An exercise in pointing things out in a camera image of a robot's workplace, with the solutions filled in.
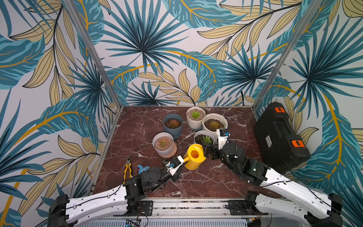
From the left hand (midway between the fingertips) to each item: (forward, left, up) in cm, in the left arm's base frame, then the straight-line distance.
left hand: (184, 161), depth 68 cm
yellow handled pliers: (+5, +34, -20) cm, 39 cm away
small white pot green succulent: (+20, -13, -10) cm, 26 cm away
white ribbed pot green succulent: (+37, -8, -9) cm, 39 cm away
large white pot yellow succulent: (+33, -20, -10) cm, 40 cm away
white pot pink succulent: (+15, +12, -11) cm, 22 cm away
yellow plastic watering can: (+1, -4, +4) cm, 6 cm away
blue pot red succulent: (+30, +8, -11) cm, 33 cm away
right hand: (+9, -12, +3) cm, 16 cm away
